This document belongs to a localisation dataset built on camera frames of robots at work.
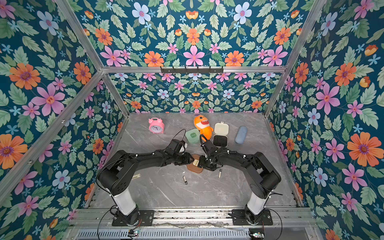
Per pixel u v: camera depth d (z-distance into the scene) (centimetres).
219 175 88
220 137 104
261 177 47
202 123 104
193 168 90
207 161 80
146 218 74
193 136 104
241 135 105
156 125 102
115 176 48
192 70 93
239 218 73
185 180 86
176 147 75
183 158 84
